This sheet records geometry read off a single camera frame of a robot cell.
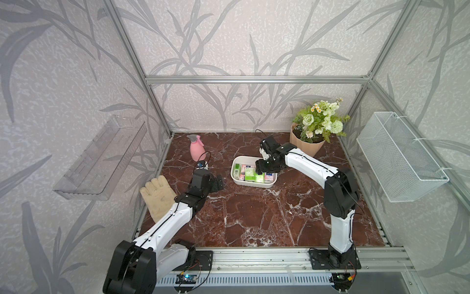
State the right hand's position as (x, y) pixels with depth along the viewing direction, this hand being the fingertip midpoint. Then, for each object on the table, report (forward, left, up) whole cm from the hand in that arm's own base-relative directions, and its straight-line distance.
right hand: (260, 169), depth 92 cm
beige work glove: (-10, +52, -8) cm, 54 cm away
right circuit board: (-45, -32, -14) cm, 56 cm away
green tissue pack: (+2, +12, -4) cm, 13 cm away
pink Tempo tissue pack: (+4, +9, -6) cm, 11 cm away
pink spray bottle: (+14, +35, 0) cm, 38 cm away
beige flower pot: (+9, -27, +5) cm, 29 cm away
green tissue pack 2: (-1, +5, -3) cm, 6 cm away
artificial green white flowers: (+15, -29, +20) cm, 38 cm away
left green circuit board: (-44, +31, -10) cm, 55 cm away
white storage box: (-1, -6, -7) cm, 9 cm away
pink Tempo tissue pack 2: (-1, +10, -6) cm, 12 cm away
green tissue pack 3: (-2, 0, -5) cm, 5 cm away
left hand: (-6, +23, +2) cm, 23 cm away
